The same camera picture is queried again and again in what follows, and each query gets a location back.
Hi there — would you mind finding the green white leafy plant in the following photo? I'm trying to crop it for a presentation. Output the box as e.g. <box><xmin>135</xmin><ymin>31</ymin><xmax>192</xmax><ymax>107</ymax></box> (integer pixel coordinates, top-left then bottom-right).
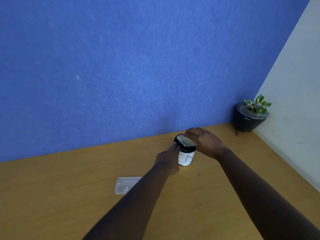
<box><xmin>243</xmin><ymin>94</ymin><xmax>272</xmax><ymax>115</ymax></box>

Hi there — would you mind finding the person's right hand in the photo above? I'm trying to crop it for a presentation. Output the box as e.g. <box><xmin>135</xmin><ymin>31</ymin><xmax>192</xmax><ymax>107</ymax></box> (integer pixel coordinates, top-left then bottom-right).
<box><xmin>183</xmin><ymin>127</ymin><xmax>227</xmax><ymax>161</ymax></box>

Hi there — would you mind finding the person's left hand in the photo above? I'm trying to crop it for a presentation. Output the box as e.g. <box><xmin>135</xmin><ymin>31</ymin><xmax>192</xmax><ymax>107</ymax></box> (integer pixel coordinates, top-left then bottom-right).
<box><xmin>154</xmin><ymin>143</ymin><xmax>181</xmax><ymax>176</ymax></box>

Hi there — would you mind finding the person's right forearm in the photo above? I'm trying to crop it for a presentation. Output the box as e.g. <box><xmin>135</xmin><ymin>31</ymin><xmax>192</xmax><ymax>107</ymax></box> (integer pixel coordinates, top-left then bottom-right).
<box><xmin>216</xmin><ymin>147</ymin><xmax>320</xmax><ymax>240</ymax></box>

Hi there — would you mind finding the black mesh cup white label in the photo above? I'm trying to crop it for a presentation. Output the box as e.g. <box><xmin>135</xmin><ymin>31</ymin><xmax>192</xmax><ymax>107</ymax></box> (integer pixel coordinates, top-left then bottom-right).
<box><xmin>174</xmin><ymin>133</ymin><xmax>197</xmax><ymax>167</ymax></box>

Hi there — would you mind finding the person's left forearm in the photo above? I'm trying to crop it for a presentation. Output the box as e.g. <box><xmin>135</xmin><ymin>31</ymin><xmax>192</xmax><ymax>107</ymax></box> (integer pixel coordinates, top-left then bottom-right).
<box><xmin>82</xmin><ymin>163</ymin><xmax>173</xmax><ymax>240</ymax></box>

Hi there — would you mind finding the translucent plastic tray cover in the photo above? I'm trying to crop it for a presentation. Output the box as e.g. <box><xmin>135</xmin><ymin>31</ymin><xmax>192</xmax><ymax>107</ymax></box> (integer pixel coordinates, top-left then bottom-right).
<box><xmin>115</xmin><ymin>177</ymin><xmax>143</xmax><ymax>195</ymax></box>

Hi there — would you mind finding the black plant pot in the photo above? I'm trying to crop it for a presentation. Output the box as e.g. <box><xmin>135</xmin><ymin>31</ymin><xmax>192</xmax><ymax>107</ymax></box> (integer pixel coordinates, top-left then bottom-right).
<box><xmin>234</xmin><ymin>103</ymin><xmax>269</xmax><ymax>137</ymax></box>

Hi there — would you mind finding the wooden table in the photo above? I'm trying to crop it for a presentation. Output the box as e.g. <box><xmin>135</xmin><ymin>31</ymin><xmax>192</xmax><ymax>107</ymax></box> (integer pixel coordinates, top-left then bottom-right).
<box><xmin>0</xmin><ymin>122</ymin><xmax>320</xmax><ymax>240</ymax></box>

